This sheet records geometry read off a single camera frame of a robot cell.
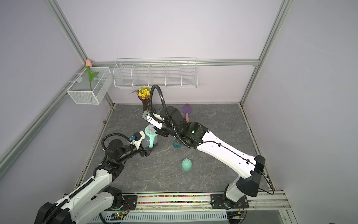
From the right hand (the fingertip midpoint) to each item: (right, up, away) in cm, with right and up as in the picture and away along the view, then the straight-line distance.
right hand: (158, 116), depth 65 cm
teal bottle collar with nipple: (+7, -19, +29) cm, 35 cm away
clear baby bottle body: (-6, -11, +1) cm, 13 cm away
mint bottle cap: (+14, -29, +19) cm, 37 cm away
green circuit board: (-23, -53, +7) cm, 58 cm away
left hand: (-5, -12, +10) cm, 16 cm away
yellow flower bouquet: (-15, +17, +29) cm, 36 cm away
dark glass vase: (-16, +9, +36) cm, 40 cm away
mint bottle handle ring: (-3, -11, +1) cm, 11 cm away
